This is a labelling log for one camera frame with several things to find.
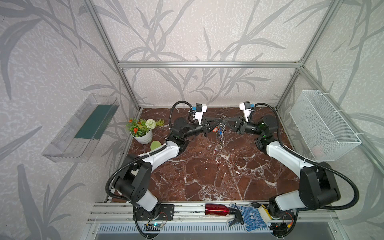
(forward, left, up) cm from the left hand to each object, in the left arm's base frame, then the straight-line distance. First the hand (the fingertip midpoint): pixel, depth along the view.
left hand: (222, 119), depth 68 cm
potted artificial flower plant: (+8, +46, -21) cm, 51 cm away
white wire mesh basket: (-9, -44, +1) cm, 45 cm away
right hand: (+1, -1, -1) cm, 2 cm away
